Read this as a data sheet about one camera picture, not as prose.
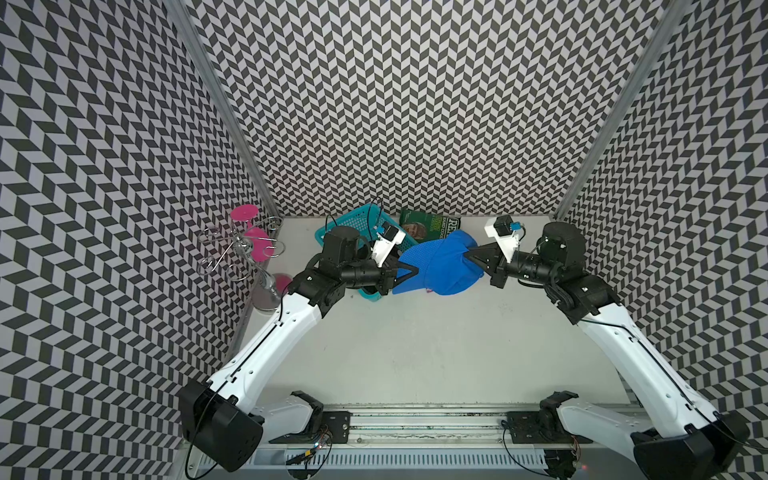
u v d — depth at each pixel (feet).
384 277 1.97
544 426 2.16
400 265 2.23
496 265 1.89
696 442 1.17
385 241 2.00
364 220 3.67
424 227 3.68
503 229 1.78
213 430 1.36
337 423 2.39
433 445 2.34
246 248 2.52
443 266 2.22
